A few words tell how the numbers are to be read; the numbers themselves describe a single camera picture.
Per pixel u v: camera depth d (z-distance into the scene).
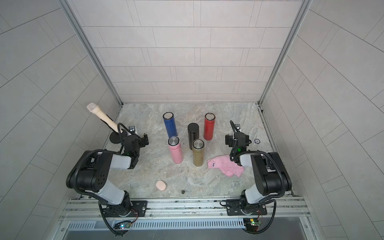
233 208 0.71
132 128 0.79
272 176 0.45
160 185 0.77
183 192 0.76
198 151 0.70
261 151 0.49
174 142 0.72
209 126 0.87
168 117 0.82
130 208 0.69
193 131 0.80
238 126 0.80
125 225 0.65
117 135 0.96
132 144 0.71
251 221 0.68
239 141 0.71
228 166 0.83
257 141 0.96
